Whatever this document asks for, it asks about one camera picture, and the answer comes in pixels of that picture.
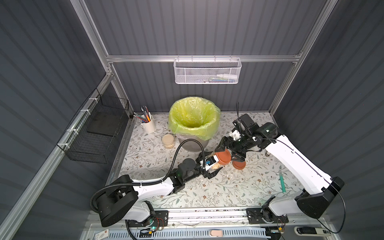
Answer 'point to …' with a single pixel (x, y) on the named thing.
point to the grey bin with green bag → (194, 117)
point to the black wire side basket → (91, 137)
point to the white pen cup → (148, 124)
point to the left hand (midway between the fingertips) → (218, 161)
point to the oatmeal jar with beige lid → (168, 140)
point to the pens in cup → (146, 115)
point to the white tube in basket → (227, 76)
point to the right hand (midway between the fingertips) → (222, 154)
